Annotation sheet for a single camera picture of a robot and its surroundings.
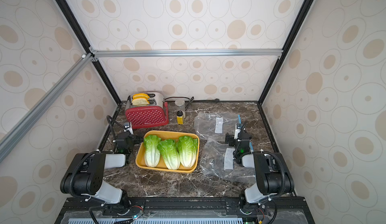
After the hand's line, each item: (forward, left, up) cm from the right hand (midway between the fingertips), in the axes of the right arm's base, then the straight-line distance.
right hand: (241, 133), depth 94 cm
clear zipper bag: (-16, +15, -5) cm, 23 cm away
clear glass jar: (+15, +40, +8) cm, 43 cm away
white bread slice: (+11, +64, +14) cm, 67 cm away
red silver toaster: (+7, +54, +9) cm, 55 cm away
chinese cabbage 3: (-12, +32, +3) cm, 35 cm away
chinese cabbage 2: (-15, +43, +5) cm, 46 cm away
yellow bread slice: (+15, +64, +17) cm, 68 cm away
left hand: (-2, +66, +5) cm, 66 cm away
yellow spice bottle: (+10, +40, +3) cm, 41 cm away
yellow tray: (-3, +49, -1) cm, 49 cm away
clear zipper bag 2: (+8, +16, -3) cm, 18 cm away
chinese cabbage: (-12, +53, +5) cm, 55 cm away
